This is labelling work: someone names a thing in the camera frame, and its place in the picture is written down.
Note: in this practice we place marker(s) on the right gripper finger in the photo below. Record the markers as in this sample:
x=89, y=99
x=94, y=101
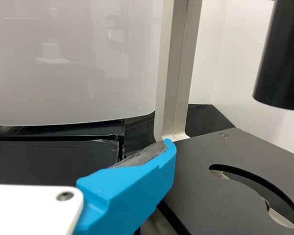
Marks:
x=132, y=191

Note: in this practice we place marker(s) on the black platform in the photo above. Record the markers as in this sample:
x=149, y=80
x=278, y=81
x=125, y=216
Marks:
x=137, y=132

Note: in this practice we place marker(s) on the cream microscope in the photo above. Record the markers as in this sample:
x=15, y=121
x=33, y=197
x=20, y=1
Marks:
x=198, y=208

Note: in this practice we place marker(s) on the black tray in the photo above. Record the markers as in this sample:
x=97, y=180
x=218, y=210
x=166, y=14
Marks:
x=51, y=159

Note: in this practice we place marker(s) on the white box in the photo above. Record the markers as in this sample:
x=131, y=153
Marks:
x=63, y=61

